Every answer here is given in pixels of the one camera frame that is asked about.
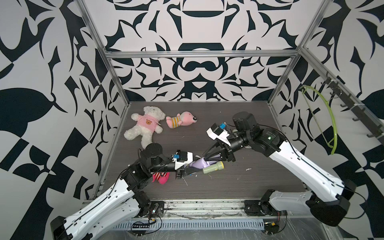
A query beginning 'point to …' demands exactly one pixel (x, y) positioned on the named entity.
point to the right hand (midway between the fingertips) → (205, 154)
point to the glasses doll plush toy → (162, 177)
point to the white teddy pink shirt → (148, 123)
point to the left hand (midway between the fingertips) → (199, 159)
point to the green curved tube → (334, 142)
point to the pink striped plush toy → (185, 118)
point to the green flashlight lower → (218, 166)
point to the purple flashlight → (200, 163)
